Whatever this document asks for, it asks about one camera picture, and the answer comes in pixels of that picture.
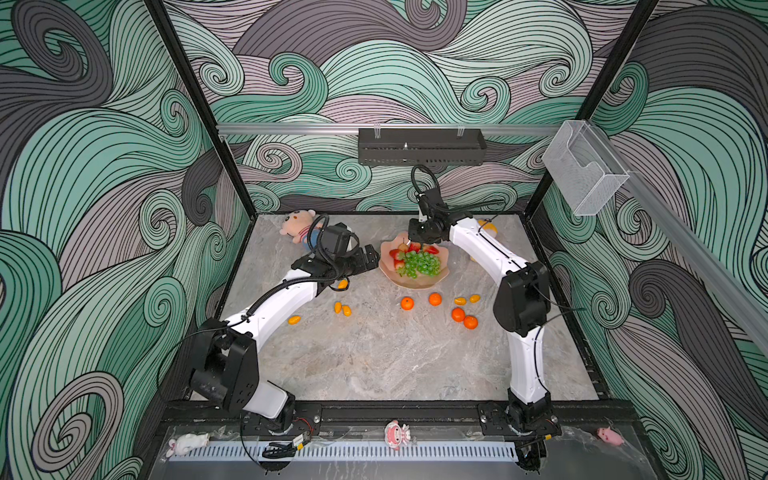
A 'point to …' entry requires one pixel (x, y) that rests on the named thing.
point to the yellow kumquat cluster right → (347, 310)
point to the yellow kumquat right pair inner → (461, 301)
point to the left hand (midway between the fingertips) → (370, 257)
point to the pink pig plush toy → (296, 225)
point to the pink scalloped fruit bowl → (388, 270)
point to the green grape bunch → (417, 263)
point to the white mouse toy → (182, 444)
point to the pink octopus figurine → (396, 434)
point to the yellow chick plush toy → (487, 225)
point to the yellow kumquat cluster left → (294, 320)
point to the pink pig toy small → (610, 435)
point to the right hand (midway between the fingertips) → (413, 233)
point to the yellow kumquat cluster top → (338, 307)
